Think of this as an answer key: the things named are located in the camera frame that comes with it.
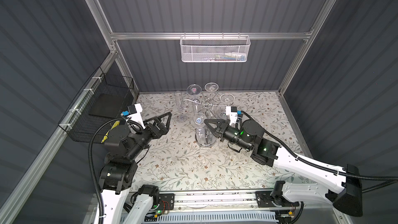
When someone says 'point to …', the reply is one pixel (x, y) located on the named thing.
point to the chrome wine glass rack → (207, 103)
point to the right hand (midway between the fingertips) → (205, 124)
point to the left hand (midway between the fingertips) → (165, 115)
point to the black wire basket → (105, 99)
